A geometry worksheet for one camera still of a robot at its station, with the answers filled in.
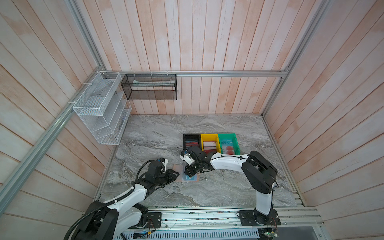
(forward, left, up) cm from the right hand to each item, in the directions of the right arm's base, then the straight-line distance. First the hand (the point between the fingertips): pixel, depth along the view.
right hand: (185, 172), depth 89 cm
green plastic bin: (+25, -31, +4) cm, 40 cm away
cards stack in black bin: (+20, -2, +1) cm, 20 cm away
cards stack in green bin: (+18, -28, 0) cm, 33 cm away
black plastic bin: (+23, -3, +2) cm, 23 cm away
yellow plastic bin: (+24, -17, +4) cm, 30 cm away
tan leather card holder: (+3, +3, -1) cm, 4 cm away
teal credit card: (-4, -2, +1) cm, 4 cm away
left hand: (-4, +4, +2) cm, 6 cm away
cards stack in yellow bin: (+17, -16, +2) cm, 23 cm away
